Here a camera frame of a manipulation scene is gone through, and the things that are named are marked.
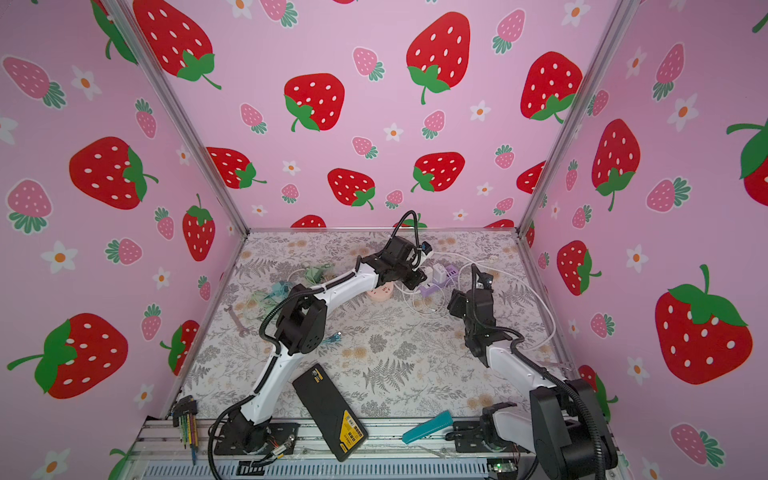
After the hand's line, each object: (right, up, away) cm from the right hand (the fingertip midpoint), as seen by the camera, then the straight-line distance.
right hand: (461, 292), depth 89 cm
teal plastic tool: (-8, -33, -12) cm, 36 cm away
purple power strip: (-8, -1, +12) cm, 15 cm away
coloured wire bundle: (-75, -31, -12) cm, 82 cm away
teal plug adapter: (-59, -1, +10) cm, 60 cm away
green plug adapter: (-49, +4, +15) cm, 52 cm away
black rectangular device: (-35, -32, -14) cm, 49 cm away
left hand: (-10, +5, +9) cm, 14 cm away
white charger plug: (-5, +5, +10) cm, 12 cm away
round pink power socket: (-24, -1, +11) cm, 27 cm away
